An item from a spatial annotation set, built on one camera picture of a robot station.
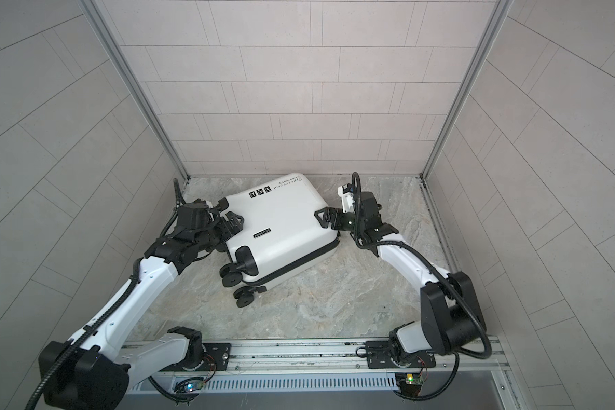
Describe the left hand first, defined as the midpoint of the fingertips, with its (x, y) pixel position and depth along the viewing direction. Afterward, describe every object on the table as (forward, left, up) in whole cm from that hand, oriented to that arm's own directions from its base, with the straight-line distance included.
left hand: (244, 222), depth 79 cm
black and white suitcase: (-6, -12, +3) cm, 14 cm away
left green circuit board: (-41, +10, -14) cm, 44 cm away
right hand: (+3, -24, -1) cm, 25 cm away
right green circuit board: (-39, -48, -18) cm, 65 cm away
